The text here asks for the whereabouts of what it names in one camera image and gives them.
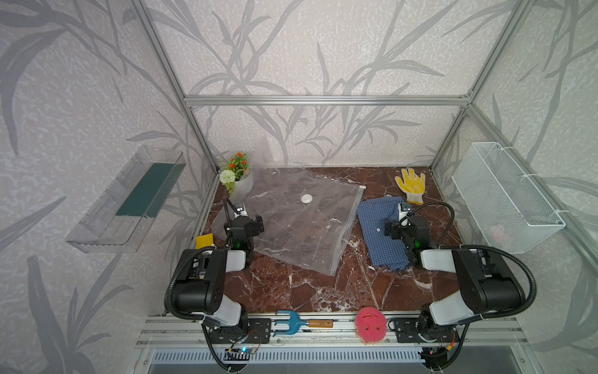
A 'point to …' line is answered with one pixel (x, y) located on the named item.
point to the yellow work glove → (413, 185)
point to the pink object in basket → (498, 234)
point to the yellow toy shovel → (204, 241)
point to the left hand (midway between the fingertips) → (244, 216)
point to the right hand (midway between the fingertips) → (396, 216)
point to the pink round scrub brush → (371, 325)
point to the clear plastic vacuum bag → (307, 216)
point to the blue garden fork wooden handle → (296, 322)
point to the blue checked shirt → (382, 251)
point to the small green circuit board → (244, 350)
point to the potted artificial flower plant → (237, 176)
